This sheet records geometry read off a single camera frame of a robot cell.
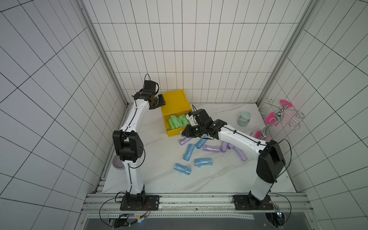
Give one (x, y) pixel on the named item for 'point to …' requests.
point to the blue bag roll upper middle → (201, 143)
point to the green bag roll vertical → (170, 124)
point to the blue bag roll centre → (189, 148)
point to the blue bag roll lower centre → (200, 162)
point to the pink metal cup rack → (281, 110)
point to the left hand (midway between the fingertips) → (162, 104)
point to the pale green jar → (244, 120)
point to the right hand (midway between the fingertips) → (183, 128)
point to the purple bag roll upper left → (182, 141)
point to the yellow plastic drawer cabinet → (175, 103)
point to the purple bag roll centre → (212, 148)
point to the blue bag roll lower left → (182, 168)
